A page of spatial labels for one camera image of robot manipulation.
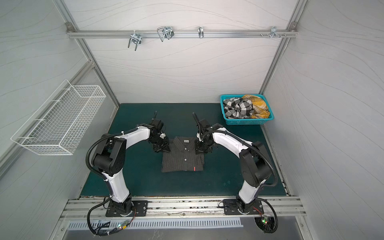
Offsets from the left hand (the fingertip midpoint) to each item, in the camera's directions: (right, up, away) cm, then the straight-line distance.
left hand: (173, 147), depth 93 cm
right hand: (+16, 0, -6) cm, 17 cm away
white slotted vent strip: (-4, -32, -22) cm, 39 cm away
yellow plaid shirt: (+60, +25, +11) cm, 66 cm away
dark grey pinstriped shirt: (+6, -4, -4) cm, 9 cm away
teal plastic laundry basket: (+51, +17, +9) cm, 54 cm away
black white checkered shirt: (+45, +26, +15) cm, 54 cm away
